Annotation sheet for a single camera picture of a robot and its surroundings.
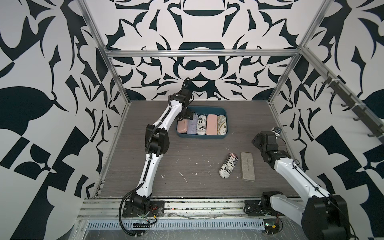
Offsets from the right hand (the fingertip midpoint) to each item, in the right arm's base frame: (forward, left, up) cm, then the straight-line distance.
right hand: (261, 137), depth 86 cm
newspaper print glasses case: (-13, +19, -9) cm, 25 cm away
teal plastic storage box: (+33, +30, -14) cm, 47 cm away
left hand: (+19, +46, -2) cm, 50 cm away
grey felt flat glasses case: (-14, +9, -9) cm, 18 cm away
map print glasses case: (+13, +20, -5) cm, 25 cm away
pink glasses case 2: (+10, +27, -5) cm, 29 cm away
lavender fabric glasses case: (+13, +40, -5) cm, 42 cm away
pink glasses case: (+12, +46, -5) cm, 48 cm away
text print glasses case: (+10, +34, -5) cm, 36 cm away
